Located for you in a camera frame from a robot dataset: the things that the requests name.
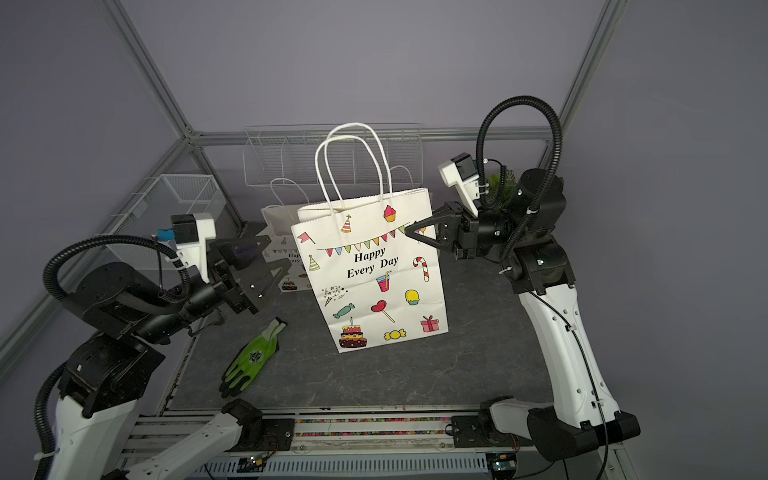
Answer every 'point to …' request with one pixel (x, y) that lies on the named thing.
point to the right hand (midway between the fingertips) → (406, 234)
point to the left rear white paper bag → (279, 218)
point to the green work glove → (252, 360)
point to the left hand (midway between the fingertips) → (282, 253)
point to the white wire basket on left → (150, 207)
